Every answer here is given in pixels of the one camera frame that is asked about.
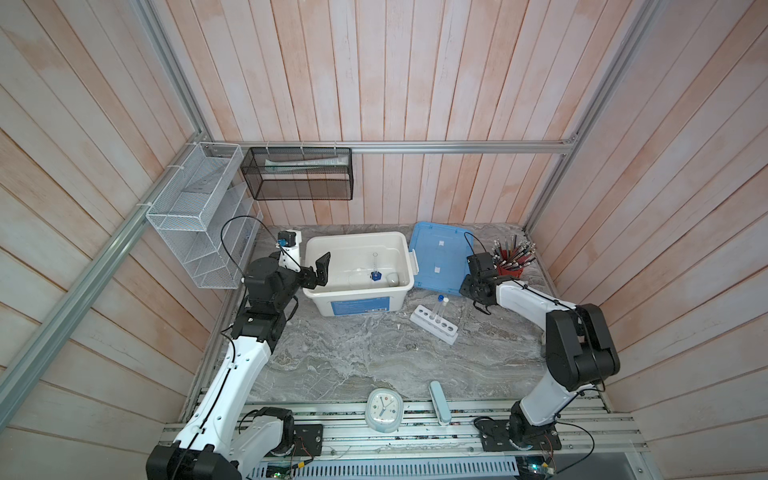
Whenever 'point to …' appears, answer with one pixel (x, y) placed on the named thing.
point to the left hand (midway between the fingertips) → (313, 256)
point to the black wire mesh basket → (299, 173)
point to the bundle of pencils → (511, 259)
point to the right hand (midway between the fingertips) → (469, 286)
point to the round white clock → (384, 410)
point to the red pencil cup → (502, 272)
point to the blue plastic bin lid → (441, 254)
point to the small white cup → (393, 279)
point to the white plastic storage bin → (369, 273)
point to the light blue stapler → (440, 403)
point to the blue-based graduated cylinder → (375, 275)
